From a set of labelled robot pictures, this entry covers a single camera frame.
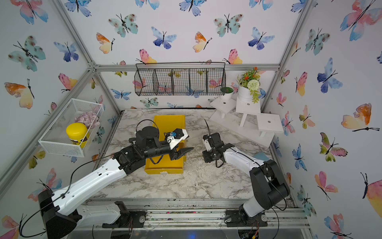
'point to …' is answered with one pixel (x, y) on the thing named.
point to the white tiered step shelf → (244, 118)
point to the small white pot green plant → (226, 93)
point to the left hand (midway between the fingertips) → (190, 140)
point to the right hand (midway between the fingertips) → (207, 154)
